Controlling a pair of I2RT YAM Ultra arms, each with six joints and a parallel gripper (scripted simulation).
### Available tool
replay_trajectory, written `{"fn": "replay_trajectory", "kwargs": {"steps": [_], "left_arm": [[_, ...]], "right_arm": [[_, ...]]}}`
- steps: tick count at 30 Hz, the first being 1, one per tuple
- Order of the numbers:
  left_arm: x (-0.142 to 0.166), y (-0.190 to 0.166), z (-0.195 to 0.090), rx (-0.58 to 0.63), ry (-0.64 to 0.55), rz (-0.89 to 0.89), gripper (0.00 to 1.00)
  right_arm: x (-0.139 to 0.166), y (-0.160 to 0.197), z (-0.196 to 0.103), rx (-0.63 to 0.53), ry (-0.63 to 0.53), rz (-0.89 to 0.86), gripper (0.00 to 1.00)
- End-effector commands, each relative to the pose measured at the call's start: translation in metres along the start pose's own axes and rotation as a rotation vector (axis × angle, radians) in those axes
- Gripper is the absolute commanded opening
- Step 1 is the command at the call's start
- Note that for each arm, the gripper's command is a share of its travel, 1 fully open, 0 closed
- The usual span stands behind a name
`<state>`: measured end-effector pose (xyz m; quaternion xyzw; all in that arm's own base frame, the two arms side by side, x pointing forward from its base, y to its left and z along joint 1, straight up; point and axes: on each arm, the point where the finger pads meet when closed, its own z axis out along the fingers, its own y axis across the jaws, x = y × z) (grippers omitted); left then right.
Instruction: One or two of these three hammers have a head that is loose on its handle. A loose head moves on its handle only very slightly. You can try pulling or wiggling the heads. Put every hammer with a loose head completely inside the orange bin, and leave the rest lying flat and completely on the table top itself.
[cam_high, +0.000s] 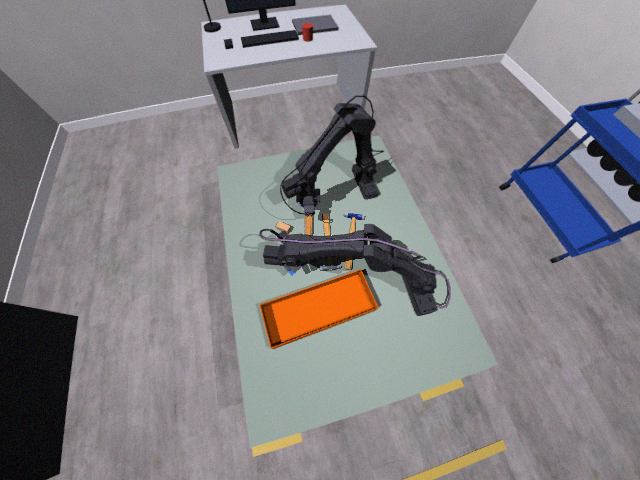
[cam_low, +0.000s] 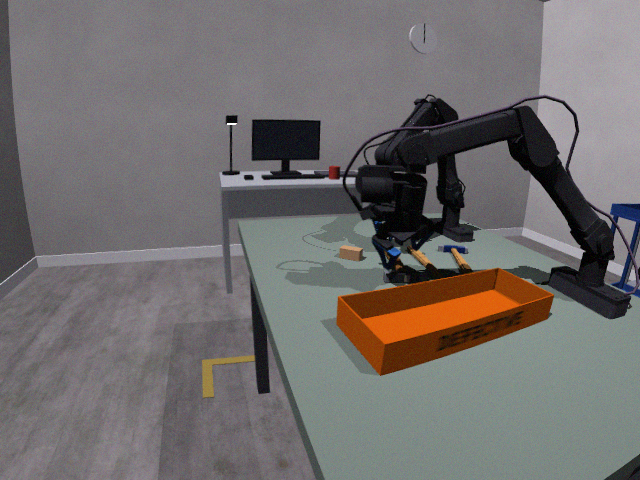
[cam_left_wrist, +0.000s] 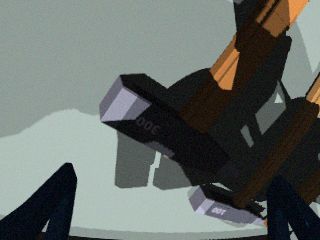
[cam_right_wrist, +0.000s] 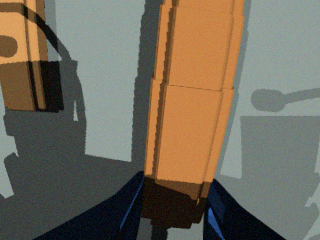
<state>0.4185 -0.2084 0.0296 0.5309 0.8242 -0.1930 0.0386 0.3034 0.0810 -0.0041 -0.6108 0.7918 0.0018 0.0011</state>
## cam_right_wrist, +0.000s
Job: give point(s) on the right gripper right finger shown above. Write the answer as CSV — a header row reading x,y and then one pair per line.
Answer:
x,y
223,213

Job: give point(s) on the hammer with grey head and wooden handle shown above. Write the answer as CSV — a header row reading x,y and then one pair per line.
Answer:
x,y
24,70

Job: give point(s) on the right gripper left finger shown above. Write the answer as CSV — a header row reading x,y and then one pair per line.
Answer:
x,y
109,220

